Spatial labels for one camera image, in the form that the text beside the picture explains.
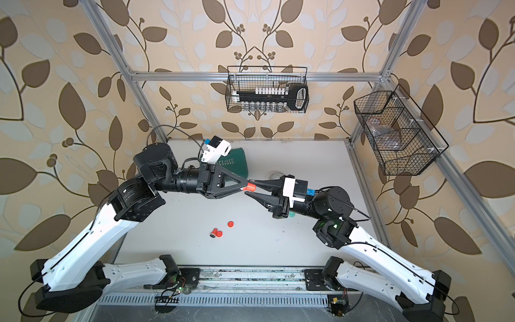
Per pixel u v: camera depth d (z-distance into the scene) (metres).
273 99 0.85
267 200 0.43
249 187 0.45
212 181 0.42
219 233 0.86
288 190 0.38
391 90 0.83
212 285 0.74
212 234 0.85
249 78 0.91
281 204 0.43
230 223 0.89
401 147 0.74
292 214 0.90
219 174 0.43
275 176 1.02
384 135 0.69
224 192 0.42
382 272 0.43
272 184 0.45
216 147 0.47
